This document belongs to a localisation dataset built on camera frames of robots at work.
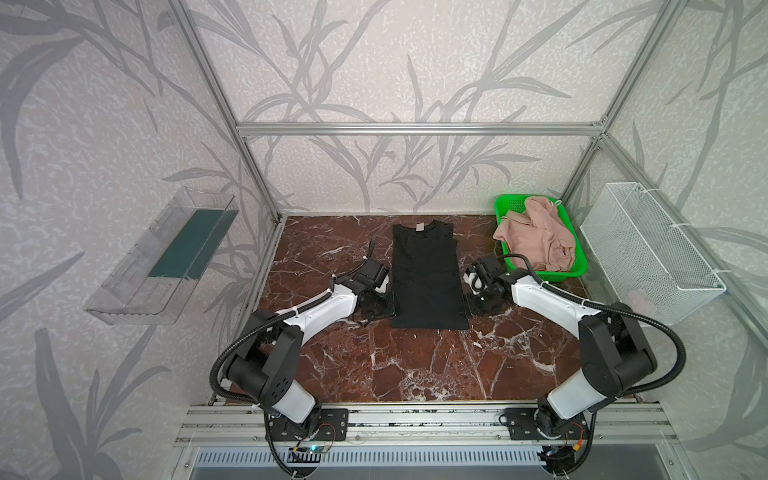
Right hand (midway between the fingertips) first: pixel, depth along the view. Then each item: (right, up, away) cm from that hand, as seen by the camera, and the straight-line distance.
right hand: (467, 301), depth 91 cm
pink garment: (+27, +21, +10) cm, 35 cm away
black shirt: (-12, +4, +6) cm, 14 cm away
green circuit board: (-44, -34, -19) cm, 58 cm away
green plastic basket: (+25, +34, +24) cm, 49 cm away
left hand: (-21, 0, -3) cm, 21 cm away
